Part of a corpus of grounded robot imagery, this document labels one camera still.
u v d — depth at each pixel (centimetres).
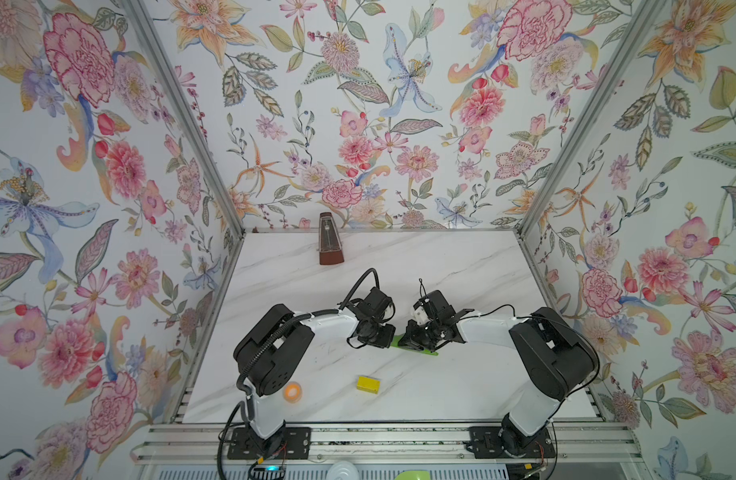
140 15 69
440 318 75
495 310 62
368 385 83
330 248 106
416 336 82
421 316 88
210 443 75
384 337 82
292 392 82
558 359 48
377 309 76
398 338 90
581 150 94
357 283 70
